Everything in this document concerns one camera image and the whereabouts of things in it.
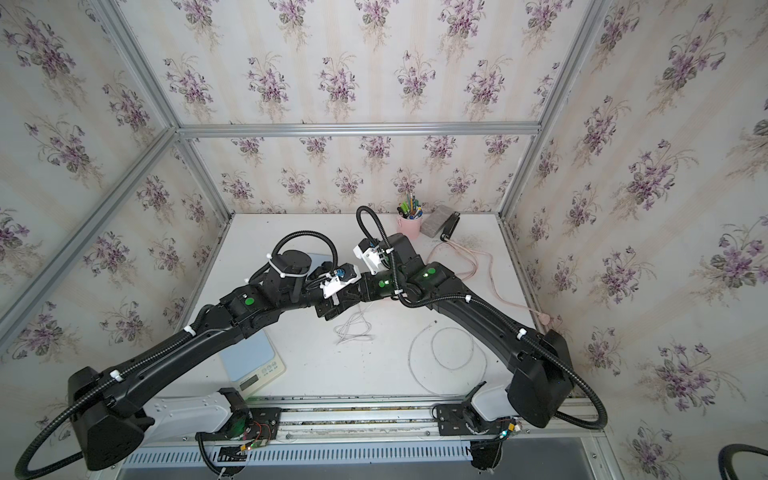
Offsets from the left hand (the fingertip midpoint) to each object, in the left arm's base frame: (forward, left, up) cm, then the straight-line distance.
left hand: (353, 283), depth 72 cm
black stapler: (+41, -35, -23) cm, 59 cm away
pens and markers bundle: (+41, -18, -13) cm, 47 cm away
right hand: (-2, 0, -1) cm, 2 cm away
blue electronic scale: (-11, +30, -25) cm, 40 cm away
